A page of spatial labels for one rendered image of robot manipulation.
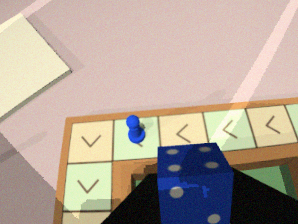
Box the blue pawn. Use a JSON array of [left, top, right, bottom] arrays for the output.
[[126, 115, 145, 144]]

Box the blue die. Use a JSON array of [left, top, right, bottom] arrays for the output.
[[157, 143, 233, 224]]

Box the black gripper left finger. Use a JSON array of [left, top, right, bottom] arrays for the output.
[[101, 173, 161, 224]]

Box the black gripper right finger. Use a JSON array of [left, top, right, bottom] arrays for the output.
[[230, 167, 298, 224]]

